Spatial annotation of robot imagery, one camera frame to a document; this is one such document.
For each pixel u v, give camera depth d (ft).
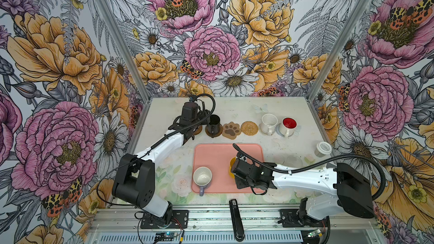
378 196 1.50
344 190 1.37
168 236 2.31
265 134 3.27
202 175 2.78
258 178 1.89
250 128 3.45
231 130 3.45
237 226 2.38
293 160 2.92
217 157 3.12
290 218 2.44
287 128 3.17
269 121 3.38
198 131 3.41
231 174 2.09
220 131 3.38
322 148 2.92
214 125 3.24
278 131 3.42
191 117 2.25
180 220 2.44
